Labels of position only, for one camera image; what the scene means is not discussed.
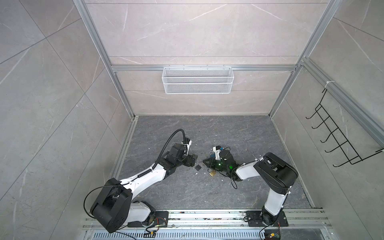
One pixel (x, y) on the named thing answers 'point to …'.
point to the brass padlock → (212, 172)
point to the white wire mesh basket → (198, 80)
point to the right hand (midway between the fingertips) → (202, 160)
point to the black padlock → (198, 167)
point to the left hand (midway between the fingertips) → (191, 151)
